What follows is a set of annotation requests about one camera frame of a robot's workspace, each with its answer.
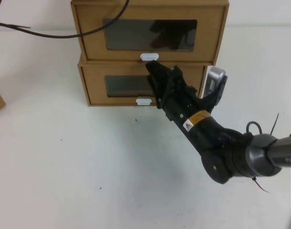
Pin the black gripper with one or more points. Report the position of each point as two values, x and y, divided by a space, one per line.
178 100

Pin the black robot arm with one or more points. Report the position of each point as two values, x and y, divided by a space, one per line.
225 153

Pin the white drawer handle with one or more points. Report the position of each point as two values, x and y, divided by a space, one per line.
147 57
143 101

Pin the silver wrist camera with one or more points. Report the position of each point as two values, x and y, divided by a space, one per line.
214 86

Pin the lower brown cardboard shoebox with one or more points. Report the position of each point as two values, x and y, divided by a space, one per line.
115 83

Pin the brown cardboard shoebox drawer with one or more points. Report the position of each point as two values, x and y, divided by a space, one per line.
176 30

